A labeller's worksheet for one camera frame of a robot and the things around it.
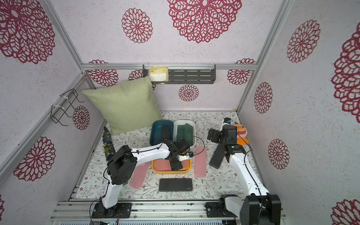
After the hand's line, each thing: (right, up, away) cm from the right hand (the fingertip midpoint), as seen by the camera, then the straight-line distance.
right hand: (215, 130), depth 83 cm
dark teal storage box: (-39, -4, +23) cm, 46 cm away
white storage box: (-12, +5, +24) cm, 27 cm away
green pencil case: (-19, -2, +21) cm, 28 cm away
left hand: (-24, -21, +8) cm, 33 cm away
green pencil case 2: (-15, -4, +20) cm, 25 cm away
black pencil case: (-32, -3, +24) cm, 40 cm away
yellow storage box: (-20, -24, -1) cm, 32 cm away
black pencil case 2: (+4, -18, +10) cm, 21 cm away
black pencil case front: (-25, -32, -1) cm, 41 cm away
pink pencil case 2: (-8, -21, +10) cm, 24 cm away
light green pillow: (-55, +16, +6) cm, 57 cm away
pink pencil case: (-30, -21, +3) cm, 37 cm away
